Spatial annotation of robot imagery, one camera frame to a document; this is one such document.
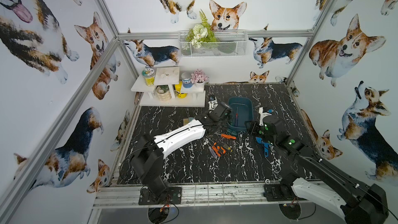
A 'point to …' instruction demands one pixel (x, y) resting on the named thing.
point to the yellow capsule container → (178, 88)
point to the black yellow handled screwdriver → (226, 146)
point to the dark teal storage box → (244, 106)
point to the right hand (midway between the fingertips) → (251, 119)
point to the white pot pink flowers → (199, 77)
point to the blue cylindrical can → (187, 82)
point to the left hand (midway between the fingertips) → (221, 109)
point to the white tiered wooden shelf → (196, 97)
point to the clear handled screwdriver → (211, 150)
